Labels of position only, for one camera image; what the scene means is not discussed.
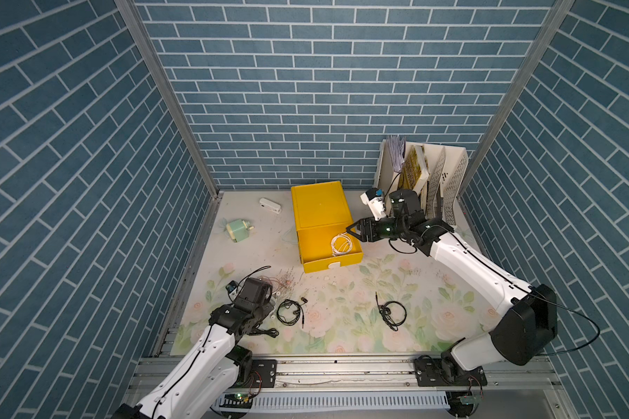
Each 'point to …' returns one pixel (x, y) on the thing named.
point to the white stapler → (270, 205)
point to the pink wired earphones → (286, 279)
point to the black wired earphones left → (255, 331)
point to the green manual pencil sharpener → (238, 230)
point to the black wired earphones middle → (289, 312)
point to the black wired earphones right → (385, 311)
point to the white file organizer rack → (434, 173)
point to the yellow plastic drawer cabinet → (327, 236)
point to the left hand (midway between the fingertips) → (272, 306)
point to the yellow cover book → (415, 173)
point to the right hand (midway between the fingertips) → (355, 228)
